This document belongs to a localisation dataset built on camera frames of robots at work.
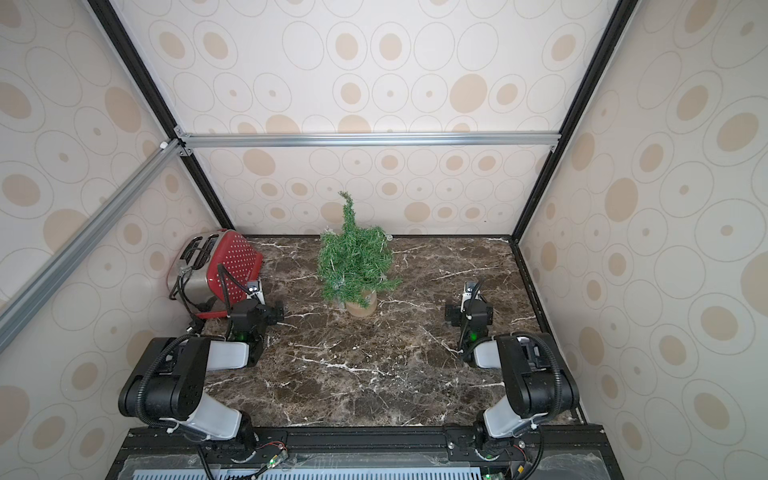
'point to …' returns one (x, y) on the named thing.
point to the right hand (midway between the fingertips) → (481, 301)
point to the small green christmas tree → (354, 261)
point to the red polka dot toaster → (212, 272)
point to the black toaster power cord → (226, 279)
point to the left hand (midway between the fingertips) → (269, 294)
